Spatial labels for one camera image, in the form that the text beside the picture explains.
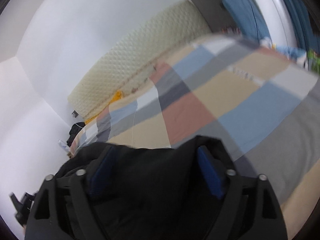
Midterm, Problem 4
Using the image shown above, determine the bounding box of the light blue cloth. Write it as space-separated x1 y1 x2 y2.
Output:
260 37 308 66

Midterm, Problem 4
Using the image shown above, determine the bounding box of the black puffer jacket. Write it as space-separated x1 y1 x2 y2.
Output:
53 134 241 240

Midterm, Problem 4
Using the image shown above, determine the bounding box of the black clothes pile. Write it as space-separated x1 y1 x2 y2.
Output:
66 122 86 147

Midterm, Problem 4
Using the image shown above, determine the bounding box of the green plant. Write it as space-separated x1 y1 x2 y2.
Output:
306 50 320 74

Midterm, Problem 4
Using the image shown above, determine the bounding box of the blue curtain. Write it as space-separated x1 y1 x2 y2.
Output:
283 0 319 54

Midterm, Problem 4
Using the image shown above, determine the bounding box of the yellow pillow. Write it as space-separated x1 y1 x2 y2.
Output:
84 90 124 125

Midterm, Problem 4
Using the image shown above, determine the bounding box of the plaid patchwork duvet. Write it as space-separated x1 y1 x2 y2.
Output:
71 35 319 238

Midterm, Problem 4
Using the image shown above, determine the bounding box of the blue towel on chair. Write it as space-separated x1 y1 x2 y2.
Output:
222 0 271 42

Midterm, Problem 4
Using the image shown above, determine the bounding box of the white spray bottle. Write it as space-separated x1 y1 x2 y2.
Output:
57 139 70 153

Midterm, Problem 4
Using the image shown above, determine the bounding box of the cream quilted headboard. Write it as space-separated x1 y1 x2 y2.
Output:
67 0 210 119

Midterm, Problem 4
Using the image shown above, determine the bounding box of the wall power outlet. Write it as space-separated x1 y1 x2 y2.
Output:
72 111 78 118

